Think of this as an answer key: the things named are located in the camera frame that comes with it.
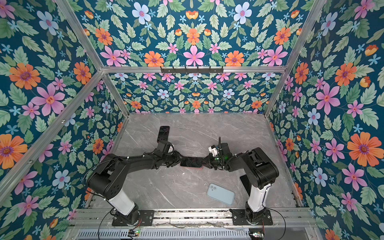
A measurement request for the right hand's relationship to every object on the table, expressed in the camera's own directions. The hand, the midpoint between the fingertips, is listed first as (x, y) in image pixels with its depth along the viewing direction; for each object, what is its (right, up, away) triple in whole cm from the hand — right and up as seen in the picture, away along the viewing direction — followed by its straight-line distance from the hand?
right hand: (199, 163), depth 90 cm
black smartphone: (-5, 0, +4) cm, 7 cm away
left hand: (-8, +4, 0) cm, 9 cm away
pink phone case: (+1, -3, -2) cm, 3 cm away
